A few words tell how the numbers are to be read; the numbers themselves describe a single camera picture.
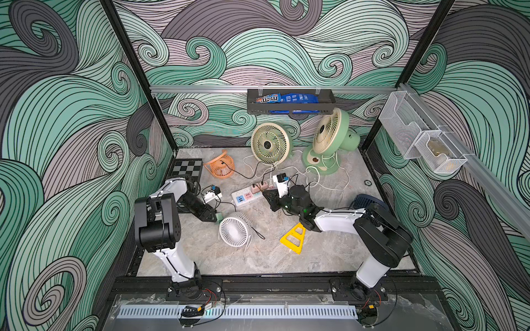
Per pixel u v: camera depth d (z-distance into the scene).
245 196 0.96
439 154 0.64
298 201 0.69
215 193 0.83
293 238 0.86
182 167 1.07
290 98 0.92
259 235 0.87
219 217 0.87
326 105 0.93
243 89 0.92
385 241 0.46
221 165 1.04
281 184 0.76
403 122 0.79
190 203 0.76
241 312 0.70
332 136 0.87
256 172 1.07
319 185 1.03
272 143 1.05
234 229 0.78
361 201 0.92
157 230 0.48
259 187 0.95
